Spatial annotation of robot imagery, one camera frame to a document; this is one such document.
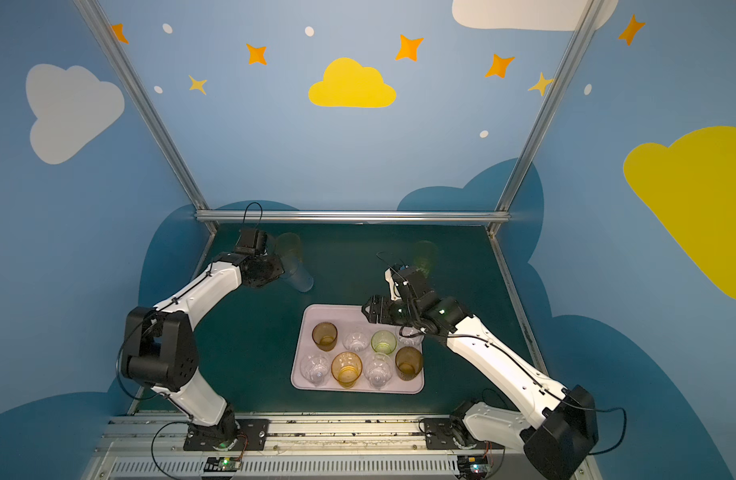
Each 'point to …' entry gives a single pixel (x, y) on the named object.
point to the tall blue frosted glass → (296, 275)
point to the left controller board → (222, 464)
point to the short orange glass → (346, 368)
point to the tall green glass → (425, 256)
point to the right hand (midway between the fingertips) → (376, 306)
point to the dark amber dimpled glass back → (324, 334)
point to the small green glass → (383, 342)
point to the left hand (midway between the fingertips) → (284, 268)
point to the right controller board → (472, 467)
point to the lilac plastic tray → (341, 349)
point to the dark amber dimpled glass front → (408, 362)
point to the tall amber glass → (286, 243)
